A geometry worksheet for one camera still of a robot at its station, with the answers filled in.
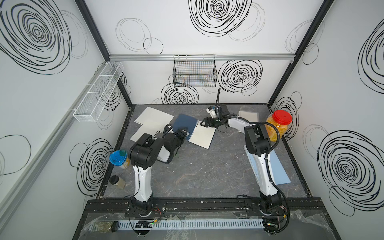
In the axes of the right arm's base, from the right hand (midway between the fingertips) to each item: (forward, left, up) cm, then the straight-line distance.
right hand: (204, 123), depth 105 cm
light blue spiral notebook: (-34, -44, -5) cm, 56 cm away
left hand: (-9, +11, +5) cm, 15 cm away
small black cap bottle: (-42, +46, +6) cm, 62 cm away
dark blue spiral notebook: (-8, +4, -3) cm, 9 cm away
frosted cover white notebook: (+10, -36, -3) cm, 38 cm away
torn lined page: (-4, +43, -2) cm, 43 cm away
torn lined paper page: (+6, +38, -3) cm, 39 cm away
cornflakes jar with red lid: (-8, -44, +16) cm, 48 cm away
